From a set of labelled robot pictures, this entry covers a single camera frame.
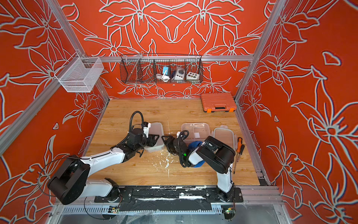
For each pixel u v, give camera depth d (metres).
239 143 0.90
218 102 1.14
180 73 0.91
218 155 0.49
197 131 0.99
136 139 0.66
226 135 0.95
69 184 0.42
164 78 0.85
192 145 0.82
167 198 0.73
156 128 0.95
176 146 0.71
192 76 0.94
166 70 0.83
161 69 1.01
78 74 0.89
